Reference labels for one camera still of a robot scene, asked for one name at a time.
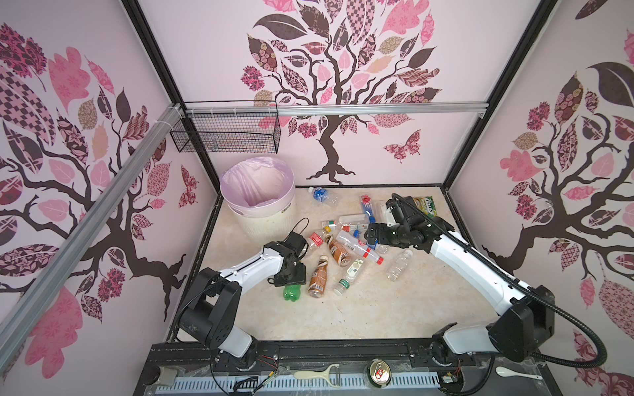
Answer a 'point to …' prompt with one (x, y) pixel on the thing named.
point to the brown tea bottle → (318, 283)
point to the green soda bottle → (291, 291)
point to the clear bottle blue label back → (324, 195)
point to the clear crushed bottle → (398, 268)
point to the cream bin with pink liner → (259, 192)
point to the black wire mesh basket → (228, 126)
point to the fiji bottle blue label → (366, 203)
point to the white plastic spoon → (505, 372)
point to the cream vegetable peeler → (302, 374)
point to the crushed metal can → (379, 373)
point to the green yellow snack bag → (427, 205)
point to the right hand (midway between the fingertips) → (376, 232)
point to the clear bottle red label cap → (359, 247)
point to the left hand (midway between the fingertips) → (295, 284)
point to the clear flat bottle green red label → (361, 219)
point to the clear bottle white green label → (352, 271)
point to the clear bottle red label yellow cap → (316, 238)
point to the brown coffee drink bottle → (342, 256)
